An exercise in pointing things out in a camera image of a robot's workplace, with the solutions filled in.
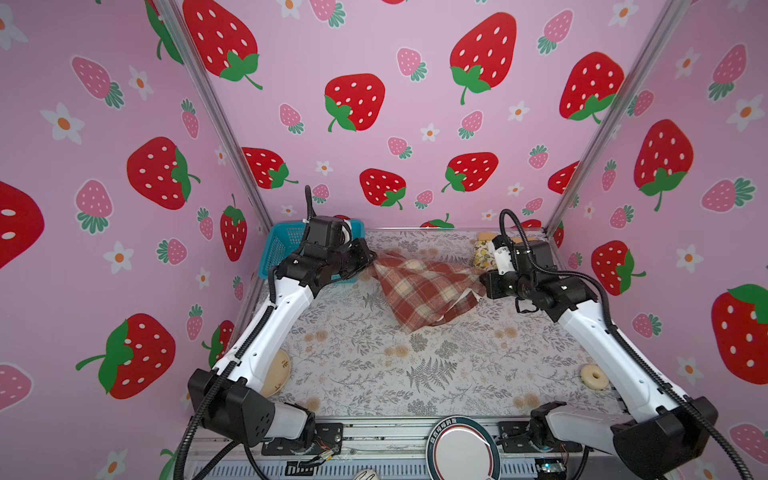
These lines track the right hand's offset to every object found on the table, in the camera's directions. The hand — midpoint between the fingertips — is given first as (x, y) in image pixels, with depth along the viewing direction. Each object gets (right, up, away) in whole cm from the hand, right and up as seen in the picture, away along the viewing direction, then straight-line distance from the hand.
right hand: (482, 275), depth 77 cm
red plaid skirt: (-15, -5, +2) cm, 16 cm away
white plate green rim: (-6, -44, -3) cm, 44 cm away
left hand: (-27, +6, -3) cm, 28 cm away
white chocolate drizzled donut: (-30, -45, -10) cm, 55 cm away
